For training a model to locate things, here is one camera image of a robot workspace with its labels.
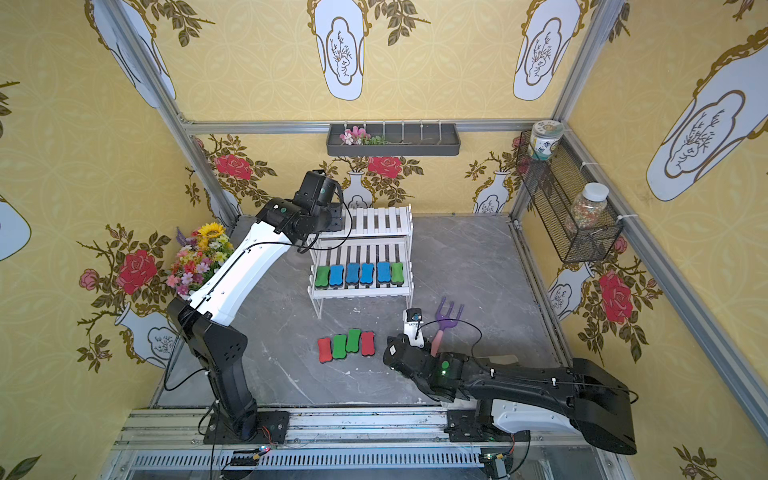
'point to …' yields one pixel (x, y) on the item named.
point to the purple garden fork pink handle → (444, 322)
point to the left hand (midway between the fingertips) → (320, 213)
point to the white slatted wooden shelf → (370, 256)
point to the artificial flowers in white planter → (202, 252)
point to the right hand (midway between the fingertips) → (396, 336)
